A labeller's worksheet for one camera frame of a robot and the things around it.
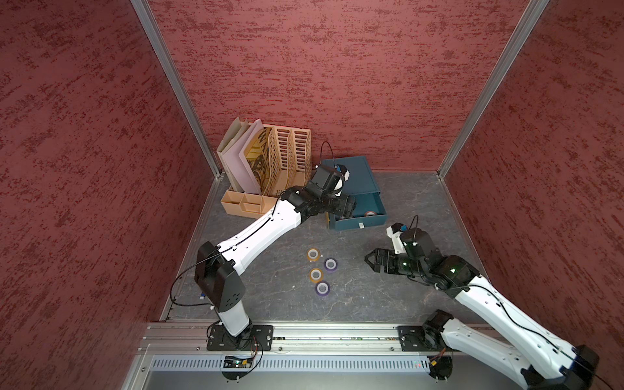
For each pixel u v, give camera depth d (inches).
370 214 33.8
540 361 16.0
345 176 28.0
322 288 33.2
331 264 35.4
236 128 37.7
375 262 25.8
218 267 16.7
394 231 27.1
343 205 26.9
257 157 38.3
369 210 34.4
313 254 36.3
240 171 36.3
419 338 28.5
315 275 34.4
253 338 29.1
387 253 25.4
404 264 24.5
